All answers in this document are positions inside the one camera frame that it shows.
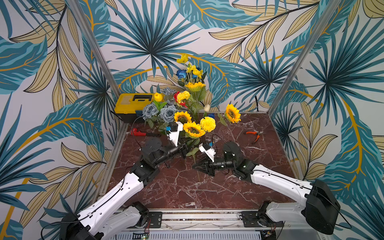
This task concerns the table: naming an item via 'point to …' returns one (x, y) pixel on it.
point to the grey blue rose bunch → (159, 118)
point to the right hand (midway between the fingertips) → (193, 166)
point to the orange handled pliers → (258, 133)
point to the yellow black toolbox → (129, 106)
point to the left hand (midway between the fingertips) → (196, 140)
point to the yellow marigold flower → (207, 124)
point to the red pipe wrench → (134, 132)
